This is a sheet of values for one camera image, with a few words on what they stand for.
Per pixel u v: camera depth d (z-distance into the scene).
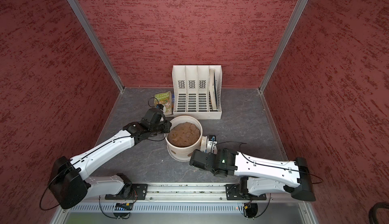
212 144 0.61
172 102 1.07
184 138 0.82
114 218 0.68
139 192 0.73
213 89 0.90
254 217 0.68
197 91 1.17
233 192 0.73
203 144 0.76
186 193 0.75
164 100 1.08
